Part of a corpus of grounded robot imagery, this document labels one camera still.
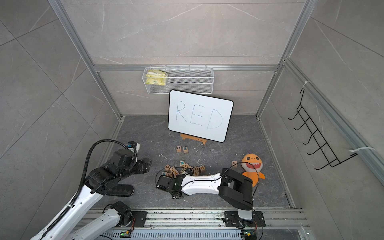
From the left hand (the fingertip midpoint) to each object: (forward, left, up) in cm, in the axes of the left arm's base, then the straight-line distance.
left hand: (146, 159), depth 73 cm
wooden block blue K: (+6, -17, -17) cm, 24 cm away
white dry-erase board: (+28, -31, +1) cm, 42 cm away
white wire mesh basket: (+55, -15, +10) cm, 58 cm away
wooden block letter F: (+4, -49, -18) cm, 52 cm away
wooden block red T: (0, -13, -18) cm, 22 cm away
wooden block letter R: (+16, -14, -18) cm, 28 cm away
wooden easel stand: (+21, -32, -17) cm, 42 cm away
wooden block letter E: (+16, -19, -18) cm, 30 cm away
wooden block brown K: (-1, -25, -17) cm, 30 cm away
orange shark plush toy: (+2, -58, -13) cm, 59 cm away
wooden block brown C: (+3, -8, -17) cm, 19 cm away
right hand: (-9, -12, -18) cm, 24 cm away
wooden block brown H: (+2, -29, -17) cm, 34 cm away
